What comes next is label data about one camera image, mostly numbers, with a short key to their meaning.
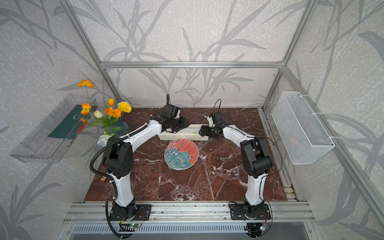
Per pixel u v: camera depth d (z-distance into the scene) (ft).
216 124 2.53
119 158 1.63
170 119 2.40
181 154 3.07
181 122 2.70
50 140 2.15
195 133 3.16
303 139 2.03
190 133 3.15
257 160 1.67
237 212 2.38
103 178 2.72
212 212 2.47
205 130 2.84
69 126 2.22
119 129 2.58
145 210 2.42
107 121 2.63
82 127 2.27
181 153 3.07
